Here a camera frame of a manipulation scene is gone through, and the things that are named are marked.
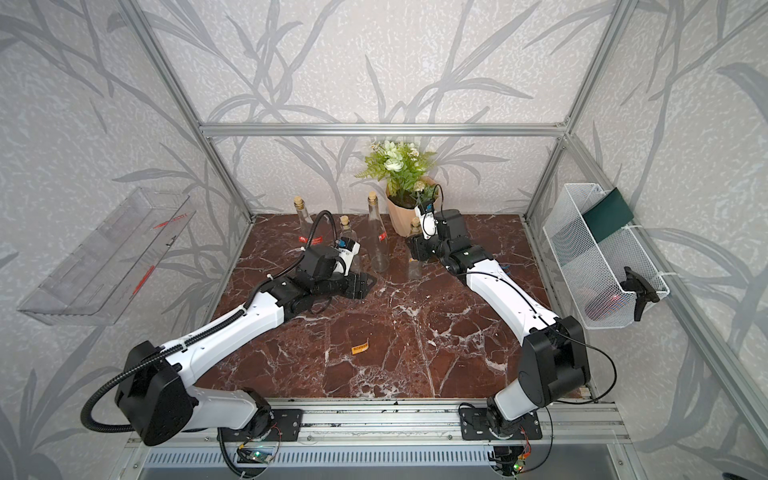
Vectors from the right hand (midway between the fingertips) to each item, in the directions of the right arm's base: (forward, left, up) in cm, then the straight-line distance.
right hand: (415, 234), depth 84 cm
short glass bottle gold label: (+3, +21, -2) cm, 21 cm away
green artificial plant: (+24, +3, +5) cm, 25 cm away
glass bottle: (+4, 0, -22) cm, 23 cm away
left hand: (-12, +13, -4) cm, 18 cm away
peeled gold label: (-24, +17, -23) cm, 37 cm away
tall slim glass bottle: (+11, +12, -20) cm, 26 cm away
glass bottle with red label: (+4, +32, +1) cm, 32 cm away
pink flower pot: (+18, +4, -11) cm, 21 cm away
